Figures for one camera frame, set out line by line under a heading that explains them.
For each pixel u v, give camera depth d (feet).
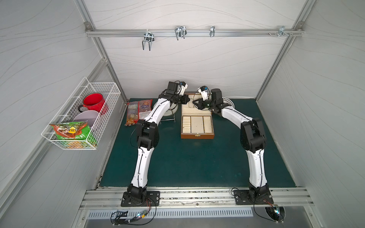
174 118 3.42
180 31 2.51
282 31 2.51
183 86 2.94
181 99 2.86
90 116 2.11
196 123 3.23
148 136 2.01
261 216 2.20
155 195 2.45
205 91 2.90
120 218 2.27
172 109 2.90
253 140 1.92
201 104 2.84
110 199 2.46
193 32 2.57
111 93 2.32
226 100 3.88
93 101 2.20
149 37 2.57
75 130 1.77
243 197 2.41
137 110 3.53
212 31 2.40
